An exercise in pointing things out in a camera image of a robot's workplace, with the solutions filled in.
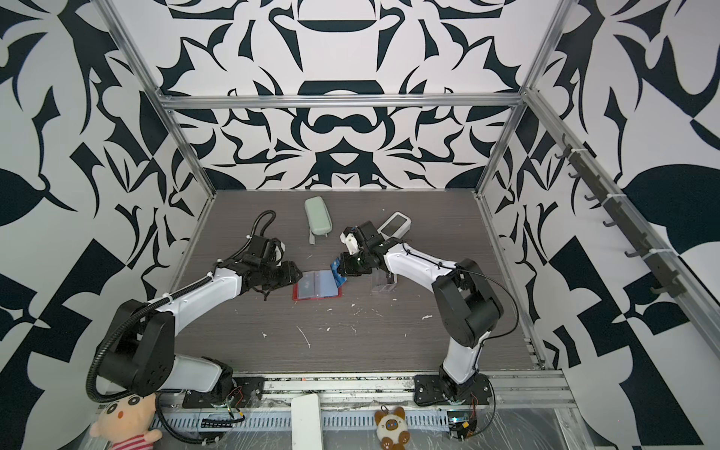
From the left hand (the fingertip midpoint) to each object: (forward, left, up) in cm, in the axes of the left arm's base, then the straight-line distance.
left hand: (295, 271), depth 90 cm
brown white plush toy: (-41, -27, -3) cm, 49 cm away
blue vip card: (-3, -14, +1) cm, 14 cm away
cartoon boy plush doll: (-38, +34, +1) cm, 51 cm away
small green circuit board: (-41, -44, -7) cm, 61 cm away
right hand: (0, -13, +3) cm, 14 cm away
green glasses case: (+26, -5, -4) cm, 27 cm away
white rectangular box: (-39, -6, -1) cm, 40 cm away
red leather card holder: (-2, -6, -6) cm, 9 cm away
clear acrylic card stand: (-2, -27, -5) cm, 28 cm away
